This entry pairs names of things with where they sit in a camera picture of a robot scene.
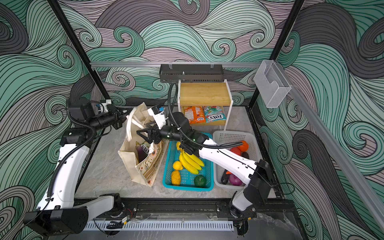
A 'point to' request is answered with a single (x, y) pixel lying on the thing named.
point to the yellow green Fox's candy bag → (145, 147)
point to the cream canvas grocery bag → (147, 169)
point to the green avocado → (200, 181)
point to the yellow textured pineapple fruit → (175, 177)
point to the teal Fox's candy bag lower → (213, 113)
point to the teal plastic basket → (187, 177)
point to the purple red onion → (234, 181)
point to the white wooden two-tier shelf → (205, 94)
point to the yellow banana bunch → (193, 163)
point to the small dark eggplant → (225, 177)
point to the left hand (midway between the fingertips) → (133, 107)
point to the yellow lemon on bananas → (177, 165)
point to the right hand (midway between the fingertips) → (142, 128)
